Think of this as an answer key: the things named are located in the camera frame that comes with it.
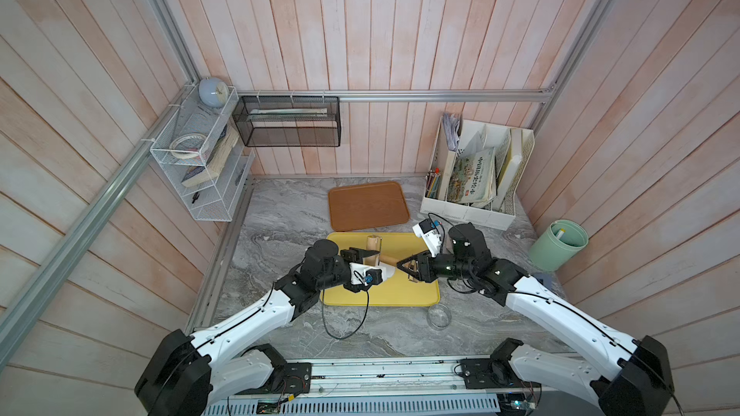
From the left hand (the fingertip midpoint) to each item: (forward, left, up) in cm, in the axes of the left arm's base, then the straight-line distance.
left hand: (374, 260), depth 77 cm
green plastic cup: (+7, -55, -2) cm, 55 cm away
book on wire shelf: (+29, +45, +16) cm, 55 cm away
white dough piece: (-3, -4, -1) cm, 5 cm away
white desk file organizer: (+37, -27, +14) cm, 48 cm away
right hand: (-2, -7, +3) cm, 8 cm away
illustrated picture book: (+32, -35, 0) cm, 47 cm away
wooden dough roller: (+4, 0, +3) cm, 5 cm away
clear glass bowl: (-10, -20, -16) cm, 27 cm away
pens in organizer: (+31, -21, -2) cm, 37 cm away
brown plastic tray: (+33, +1, -17) cm, 37 cm away
